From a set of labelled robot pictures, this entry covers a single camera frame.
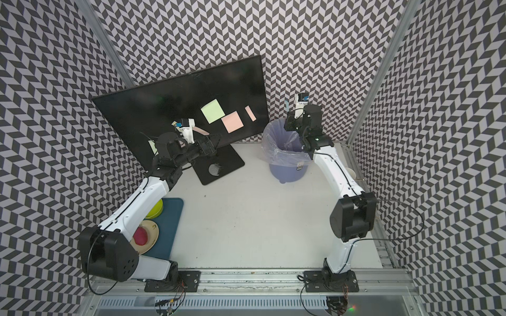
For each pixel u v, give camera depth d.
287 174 0.96
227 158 1.08
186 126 0.68
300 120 0.69
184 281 0.72
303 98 0.67
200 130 0.84
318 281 0.73
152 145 0.77
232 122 0.85
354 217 0.47
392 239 0.85
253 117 0.89
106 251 0.40
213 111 0.79
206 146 0.68
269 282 0.75
